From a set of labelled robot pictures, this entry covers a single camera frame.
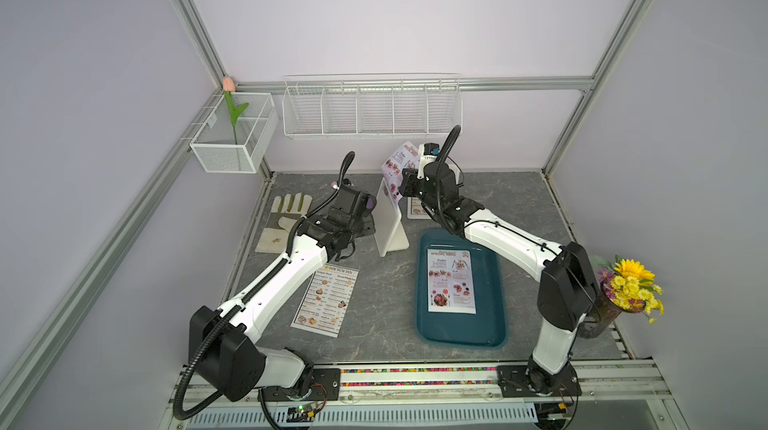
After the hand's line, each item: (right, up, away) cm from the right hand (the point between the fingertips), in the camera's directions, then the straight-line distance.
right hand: (400, 169), depth 82 cm
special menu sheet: (+15, -34, +8) cm, 39 cm away
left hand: (-10, -14, -3) cm, 17 cm away
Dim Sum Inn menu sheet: (-22, -38, +6) cm, 45 cm away
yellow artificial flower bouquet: (+49, -27, -18) cm, 59 cm away
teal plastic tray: (+24, -46, +2) cm, 52 cm away
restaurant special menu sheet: (+2, +3, +1) cm, 4 cm away
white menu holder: (-3, -17, +5) cm, 18 cm away
